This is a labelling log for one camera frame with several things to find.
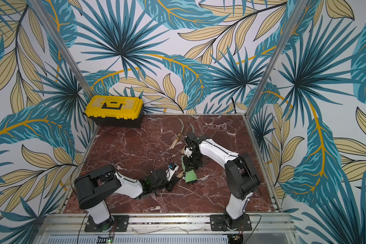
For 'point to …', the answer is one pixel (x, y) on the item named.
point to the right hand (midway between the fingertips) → (187, 170)
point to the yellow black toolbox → (115, 111)
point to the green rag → (190, 175)
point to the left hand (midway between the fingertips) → (177, 180)
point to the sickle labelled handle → (178, 138)
